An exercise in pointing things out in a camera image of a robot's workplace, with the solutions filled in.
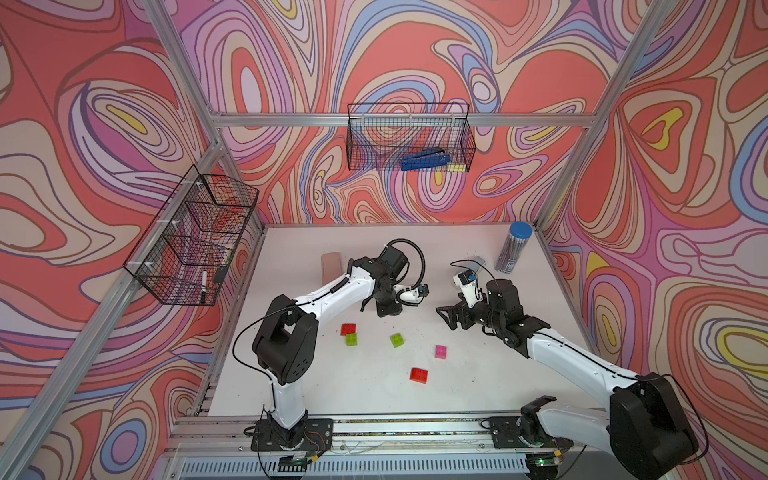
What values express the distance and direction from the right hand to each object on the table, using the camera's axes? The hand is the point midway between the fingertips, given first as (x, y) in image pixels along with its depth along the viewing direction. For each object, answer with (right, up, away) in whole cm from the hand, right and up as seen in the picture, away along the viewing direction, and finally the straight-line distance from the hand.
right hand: (451, 309), depth 85 cm
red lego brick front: (-9, -18, -3) cm, 20 cm away
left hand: (-15, +1, +3) cm, 16 cm away
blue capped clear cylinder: (+22, +19, +9) cm, 31 cm away
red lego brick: (-30, -7, +5) cm, 32 cm away
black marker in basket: (-64, +8, -12) cm, 66 cm away
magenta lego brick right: (-3, -13, +1) cm, 13 cm away
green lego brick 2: (-15, -10, +3) cm, 19 cm away
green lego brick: (-29, -10, +3) cm, 31 cm away
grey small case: (+12, +12, +19) cm, 25 cm away
